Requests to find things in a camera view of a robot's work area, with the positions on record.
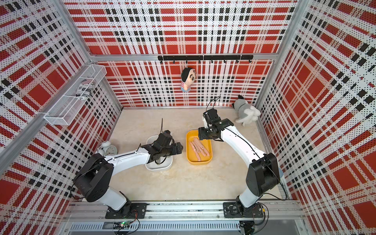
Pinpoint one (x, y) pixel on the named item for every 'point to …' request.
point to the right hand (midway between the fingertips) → (206, 134)
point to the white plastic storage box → (160, 164)
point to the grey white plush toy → (246, 113)
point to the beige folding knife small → (199, 143)
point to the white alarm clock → (106, 149)
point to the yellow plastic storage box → (191, 157)
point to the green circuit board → (123, 225)
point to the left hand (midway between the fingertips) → (180, 148)
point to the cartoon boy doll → (188, 76)
